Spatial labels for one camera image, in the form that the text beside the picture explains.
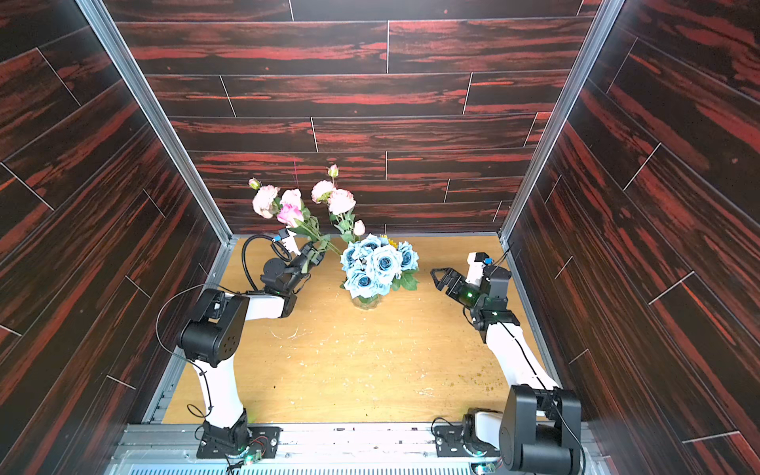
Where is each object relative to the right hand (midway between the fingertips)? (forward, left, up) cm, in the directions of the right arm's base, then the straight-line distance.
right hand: (447, 275), depth 85 cm
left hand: (+7, +35, +7) cm, 36 cm away
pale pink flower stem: (+11, +52, +16) cm, 56 cm away
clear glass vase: (-1, +24, -16) cm, 29 cm away
